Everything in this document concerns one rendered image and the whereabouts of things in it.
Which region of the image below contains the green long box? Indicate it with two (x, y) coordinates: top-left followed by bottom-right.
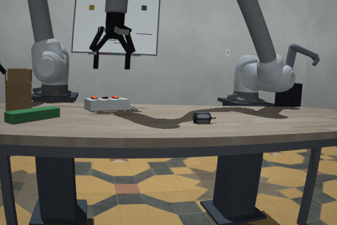
(4, 106), (60, 124)

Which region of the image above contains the brown cardboard box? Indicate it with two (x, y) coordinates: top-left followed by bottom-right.
(5, 69), (32, 111)

